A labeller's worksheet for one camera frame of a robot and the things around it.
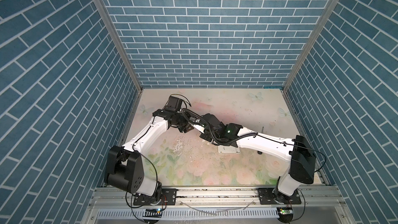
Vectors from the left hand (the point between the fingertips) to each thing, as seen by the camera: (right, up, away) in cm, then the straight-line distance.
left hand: (199, 122), depth 82 cm
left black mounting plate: (-14, -35, -9) cm, 39 cm away
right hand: (+1, -1, -2) cm, 2 cm away
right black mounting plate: (+33, -35, -9) cm, 49 cm away
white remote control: (+18, -17, +6) cm, 25 cm away
